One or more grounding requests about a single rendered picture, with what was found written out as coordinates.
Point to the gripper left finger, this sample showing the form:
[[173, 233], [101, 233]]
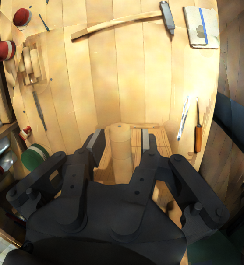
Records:
[[76, 182]]

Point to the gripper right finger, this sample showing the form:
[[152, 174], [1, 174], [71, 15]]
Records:
[[143, 176]]

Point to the wooden nest tray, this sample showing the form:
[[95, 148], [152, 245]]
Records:
[[161, 140]]

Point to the green tin with white band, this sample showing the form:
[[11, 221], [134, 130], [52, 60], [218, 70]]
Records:
[[31, 158]]

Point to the silver tweezers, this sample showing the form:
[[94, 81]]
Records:
[[183, 120]]

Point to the small red white block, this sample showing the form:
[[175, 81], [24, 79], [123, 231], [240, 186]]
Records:
[[25, 133]]

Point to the grey metal file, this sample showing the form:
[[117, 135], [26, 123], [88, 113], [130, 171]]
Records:
[[39, 111]]

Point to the dark blue bench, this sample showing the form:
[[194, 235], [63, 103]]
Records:
[[233, 118]]

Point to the wooden tray of dowels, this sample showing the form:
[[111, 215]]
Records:
[[32, 62]]

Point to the beige notebook with blue band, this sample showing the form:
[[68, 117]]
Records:
[[194, 27]]

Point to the red round tin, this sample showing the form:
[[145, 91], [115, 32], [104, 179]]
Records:
[[21, 17]]

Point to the wooden cylinder post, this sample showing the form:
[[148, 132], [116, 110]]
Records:
[[120, 149]]

